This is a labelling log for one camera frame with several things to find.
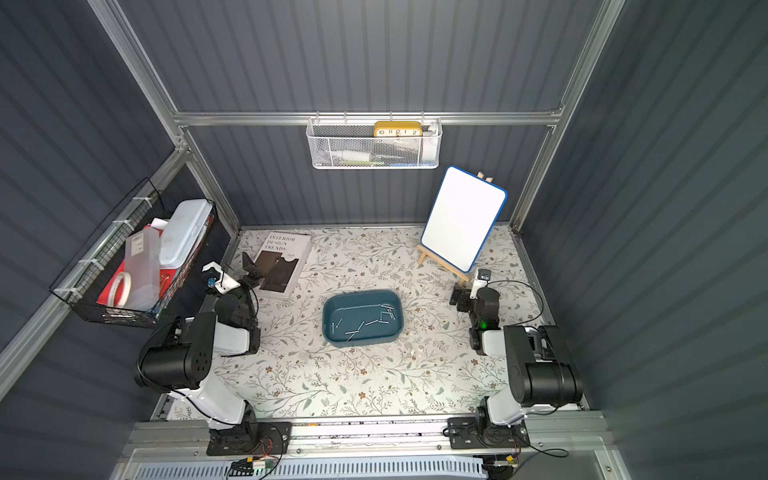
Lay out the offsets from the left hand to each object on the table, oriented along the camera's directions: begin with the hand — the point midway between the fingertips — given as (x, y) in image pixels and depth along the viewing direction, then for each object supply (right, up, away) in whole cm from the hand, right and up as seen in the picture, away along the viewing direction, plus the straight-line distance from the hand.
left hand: (233, 260), depth 83 cm
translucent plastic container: (-13, -1, -15) cm, 20 cm away
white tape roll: (-18, -6, -17) cm, 25 cm away
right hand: (+73, -8, +10) cm, 74 cm away
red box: (-9, -4, -13) cm, 16 cm away
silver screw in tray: (+33, -22, +8) cm, 41 cm away
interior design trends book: (+5, 0, +22) cm, 22 cm away
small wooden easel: (+68, -5, +13) cm, 69 cm away
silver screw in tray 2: (+27, -21, +8) cm, 35 cm away
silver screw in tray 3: (+44, -17, +13) cm, 49 cm away
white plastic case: (-9, +11, -7) cm, 16 cm away
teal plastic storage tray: (+35, -18, +11) cm, 41 cm away
